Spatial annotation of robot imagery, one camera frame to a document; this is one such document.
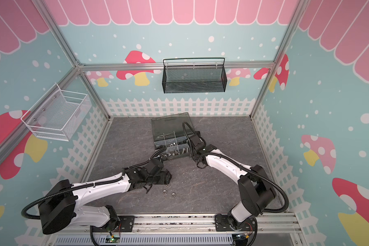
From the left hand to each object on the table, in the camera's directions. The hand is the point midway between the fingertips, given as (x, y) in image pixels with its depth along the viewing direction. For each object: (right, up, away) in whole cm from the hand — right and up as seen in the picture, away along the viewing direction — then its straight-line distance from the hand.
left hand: (165, 179), depth 84 cm
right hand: (+17, +15, +5) cm, 23 cm away
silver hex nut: (+5, -8, -1) cm, 9 cm away
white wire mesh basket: (-91, +39, +36) cm, 105 cm away
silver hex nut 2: (0, -7, -1) cm, 7 cm away
